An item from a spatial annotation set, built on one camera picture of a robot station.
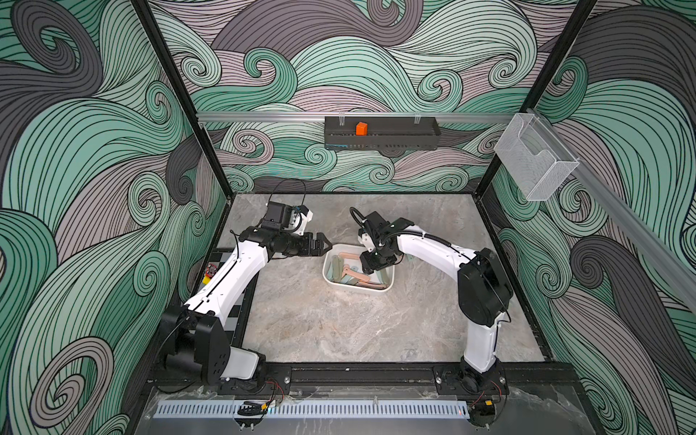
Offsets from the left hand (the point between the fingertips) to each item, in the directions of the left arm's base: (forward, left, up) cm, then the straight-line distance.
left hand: (319, 244), depth 81 cm
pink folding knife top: (-3, -14, -17) cm, 22 cm away
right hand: (-1, -18, -13) cm, 22 cm away
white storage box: (+2, -7, -18) cm, 19 cm away
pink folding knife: (-12, -23, +13) cm, 29 cm away
